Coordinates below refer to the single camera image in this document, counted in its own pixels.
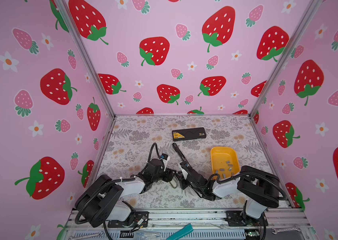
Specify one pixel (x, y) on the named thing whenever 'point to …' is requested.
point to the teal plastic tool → (184, 231)
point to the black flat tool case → (188, 134)
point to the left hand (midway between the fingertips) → (173, 170)
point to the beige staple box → (173, 183)
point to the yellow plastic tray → (224, 161)
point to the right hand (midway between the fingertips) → (175, 175)
